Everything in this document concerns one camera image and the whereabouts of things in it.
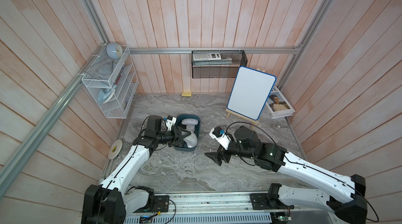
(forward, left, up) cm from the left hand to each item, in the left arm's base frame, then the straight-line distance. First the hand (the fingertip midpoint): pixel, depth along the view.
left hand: (189, 136), depth 76 cm
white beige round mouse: (-2, -1, 0) cm, 3 cm away
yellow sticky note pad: (+48, +4, -18) cm, 52 cm away
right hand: (-6, -10, +5) cm, 13 cm away
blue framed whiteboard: (+24, -33, +10) cm, 42 cm away
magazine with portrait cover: (+33, -61, -14) cm, 71 cm away
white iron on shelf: (+19, +45, +10) cm, 50 cm away
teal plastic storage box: (+17, +7, -16) cm, 24 cm away
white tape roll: (+2, +46, -20) cm, 50 cm away
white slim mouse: (+18, +1, -14) cm, 23 cm away
